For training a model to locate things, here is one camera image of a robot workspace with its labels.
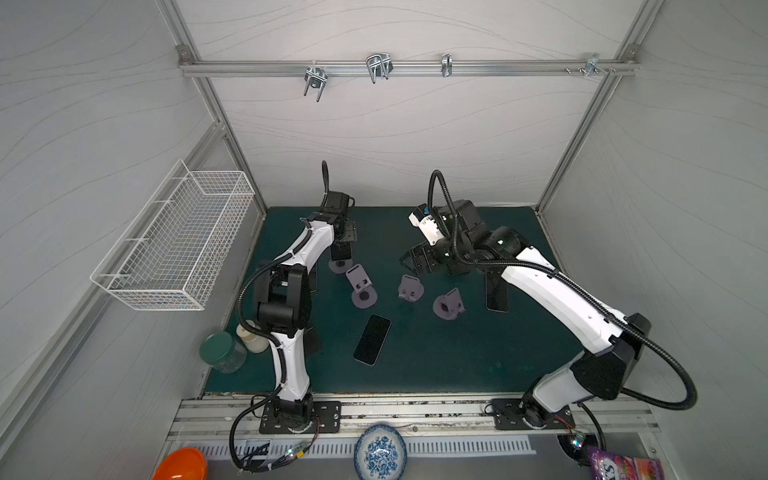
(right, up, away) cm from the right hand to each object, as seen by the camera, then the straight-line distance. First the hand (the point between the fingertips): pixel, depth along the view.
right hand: (416, 245), depth 73 cm
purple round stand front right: (+11, -19, +14) cm, 26 cm away
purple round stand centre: (0, -14, +20) cm, 24 cm away
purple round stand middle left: (-15, -17, +22) cm, 32 cm away
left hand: (-22, +5, +25) cm, 34 cm away
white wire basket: (-58, -2, -5) cm, 58 cm away
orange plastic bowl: (-52, -47, -9) cm, 71 cm away
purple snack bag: (+42, -49, -8) cm, 65 cm away
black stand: (-31, -30, +17) cm, 46 cm away
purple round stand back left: (-25, -9, +32) cm, 41 cm away
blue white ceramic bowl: (-9, -49, -5) cm, 50 cm away
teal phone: (-12, -29, +14) cm, 34 cm away
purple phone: (-23, -2, +22) cm, 32 cm away
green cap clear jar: (-49, -27, 0) cm, 56 cm away
